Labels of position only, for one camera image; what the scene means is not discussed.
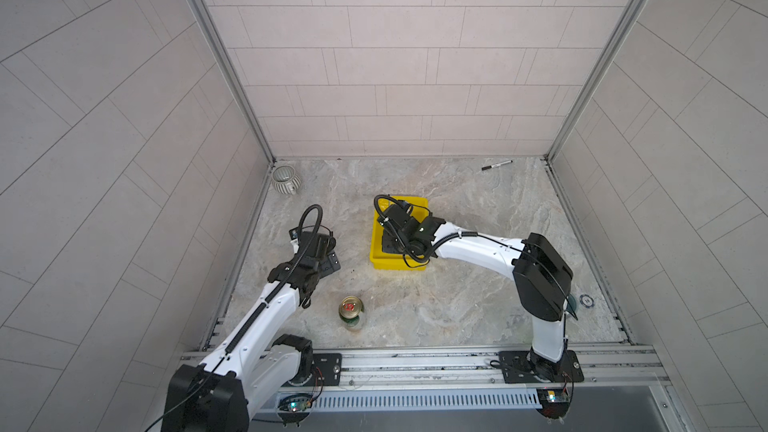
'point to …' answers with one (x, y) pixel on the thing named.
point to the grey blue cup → (586, 300)
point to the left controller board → (294, 408)
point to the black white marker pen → (497, 165)
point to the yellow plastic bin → (385, 261)
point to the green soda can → (350, 309)
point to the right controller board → (555, 402)
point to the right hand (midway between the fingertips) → (383, 245)
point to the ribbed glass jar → (285, 179)
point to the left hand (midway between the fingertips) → (325, 257)
